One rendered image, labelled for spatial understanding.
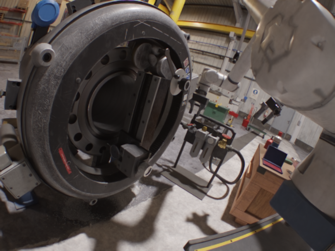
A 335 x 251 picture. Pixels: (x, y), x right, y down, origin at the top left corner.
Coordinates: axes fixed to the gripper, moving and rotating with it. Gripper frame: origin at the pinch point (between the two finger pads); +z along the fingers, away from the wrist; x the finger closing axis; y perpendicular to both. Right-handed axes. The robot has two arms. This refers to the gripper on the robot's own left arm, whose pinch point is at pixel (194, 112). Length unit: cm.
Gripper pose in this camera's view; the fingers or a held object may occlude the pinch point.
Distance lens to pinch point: 122.1
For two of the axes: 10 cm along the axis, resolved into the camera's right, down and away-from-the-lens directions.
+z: -3.2, 9.1, 2.8
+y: 5.2, -0.8, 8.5
